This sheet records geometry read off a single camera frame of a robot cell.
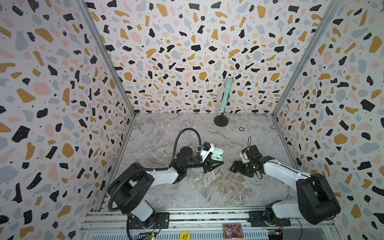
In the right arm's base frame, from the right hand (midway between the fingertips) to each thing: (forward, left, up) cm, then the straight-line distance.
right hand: (235, 168), depth 89 cm
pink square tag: (-31, +5, -1) cm, 31 cm away
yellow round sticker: (-33, +27, -2) cm, 43 cm away
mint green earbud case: (-1, +12, +19) cm, 22 cm away
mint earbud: (-6, +23, -3) cm, 24 cm away
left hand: (-3, +9, +18) cm, 20 cm away
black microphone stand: (+41, +5, -3) cm, 41 cm away
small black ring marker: (+33, -10, -5) cm, 35 cm away
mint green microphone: (+46, +3, +29) cm, 54 cm away
